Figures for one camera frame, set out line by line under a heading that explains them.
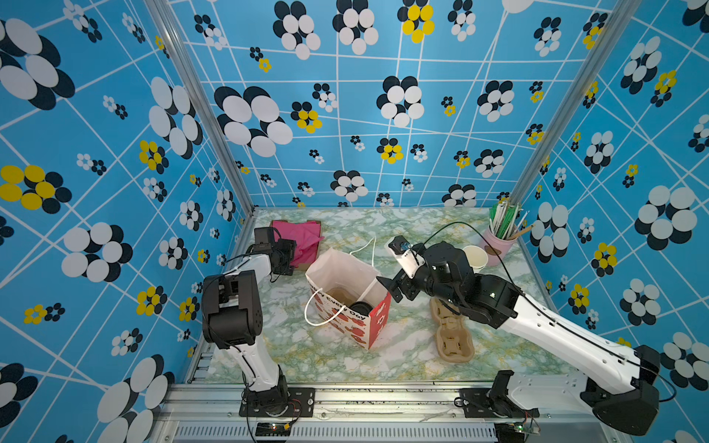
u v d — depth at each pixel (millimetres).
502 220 938
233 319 489
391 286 582
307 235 1023
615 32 708
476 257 908
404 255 548
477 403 724
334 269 840
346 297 911
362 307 775
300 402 734
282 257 847
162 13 681
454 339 825
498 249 941
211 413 726
